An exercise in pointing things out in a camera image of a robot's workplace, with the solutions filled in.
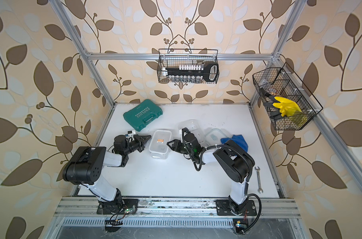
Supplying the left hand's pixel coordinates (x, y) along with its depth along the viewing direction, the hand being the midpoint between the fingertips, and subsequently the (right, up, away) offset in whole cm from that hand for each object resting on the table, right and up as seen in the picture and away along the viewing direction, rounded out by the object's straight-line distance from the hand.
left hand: (149, 135), depth 89 cm
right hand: (+12, -6, +1) cm, 14 cm away
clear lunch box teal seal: (+28, +4, +17) cm, 33 cm away
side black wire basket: (+75, +31, -4) cm, 82 cm away
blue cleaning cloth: (+57, -4, +8) cm, 58 cm away
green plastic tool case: (-9, +12, +19) cm, 25 cm away
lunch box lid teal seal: (+41, -3, +12) cm, 43 cm away
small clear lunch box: (+5, -6, 0) cm, 8 cm away
